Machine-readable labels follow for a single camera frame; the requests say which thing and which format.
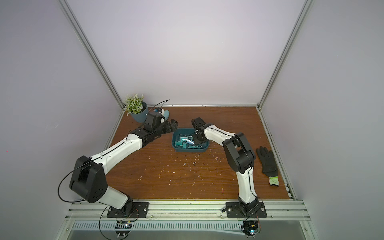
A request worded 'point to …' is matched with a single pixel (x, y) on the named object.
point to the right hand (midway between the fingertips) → (199, 136)
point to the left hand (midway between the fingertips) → (174, 123)
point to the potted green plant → (135, 105)
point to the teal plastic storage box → (204, 148)
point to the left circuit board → (123, 228)
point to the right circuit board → (251, 228)
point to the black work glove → (269, 164)
